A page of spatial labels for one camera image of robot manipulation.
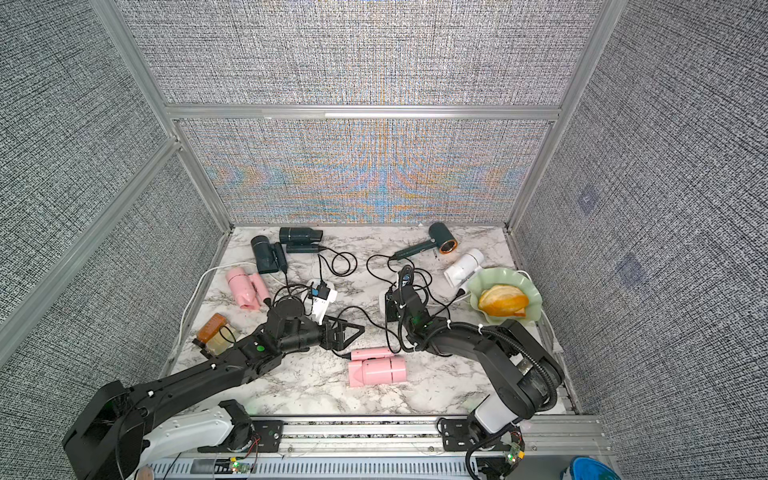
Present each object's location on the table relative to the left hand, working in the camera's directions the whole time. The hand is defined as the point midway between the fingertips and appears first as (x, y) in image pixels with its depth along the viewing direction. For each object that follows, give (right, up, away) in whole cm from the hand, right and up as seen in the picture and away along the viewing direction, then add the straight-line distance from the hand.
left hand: (360, 327), depth 75 cm
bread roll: (+42, +4, +15) cm, 45 cm away
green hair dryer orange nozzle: (+27, +25, +35) cm, 51 cm away
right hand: (+8, +7, +15) cm, 19 cm away
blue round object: (+48, -26, -13) cm, 56 cm away
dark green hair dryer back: (-25, +24, +36) cm, 50 cm away
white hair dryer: (+31, +12, +25) cm, 41 cm away
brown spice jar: (-46, -4, +13) cm, 47 cm away
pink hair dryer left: (-38, +8, +21) cm, 44 cm away
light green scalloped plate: (+40, +10, +25) cm, 48 cm away
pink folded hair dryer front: (+3, -11, +4) cm, 12 cm away
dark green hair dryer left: (-34, +17, +31) cm, 49 cm away
